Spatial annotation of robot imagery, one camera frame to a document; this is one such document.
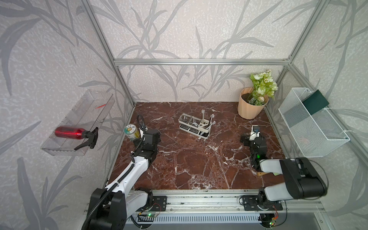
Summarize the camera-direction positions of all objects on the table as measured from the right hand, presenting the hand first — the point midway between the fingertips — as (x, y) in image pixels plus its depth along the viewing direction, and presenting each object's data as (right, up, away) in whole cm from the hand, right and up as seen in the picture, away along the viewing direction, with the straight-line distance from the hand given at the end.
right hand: (250, 131), depth 91 cm
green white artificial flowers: (+9, +29, 0) cm, 30 cm away
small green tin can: (-78, -1, +2) cm, 78 cm away
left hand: (-65, -2, -6) cm, 65 cm away
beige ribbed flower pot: (+2, +14, +11) cm, 18 cm away
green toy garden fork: (+2, -24, -9) cm, 26 cm away
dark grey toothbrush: (-31, +12, 0) cm, 33 cm away
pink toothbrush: (-25, +10, -2) cm, 27 cm away
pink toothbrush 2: (-36, +5, -4) cm, 36 cm away
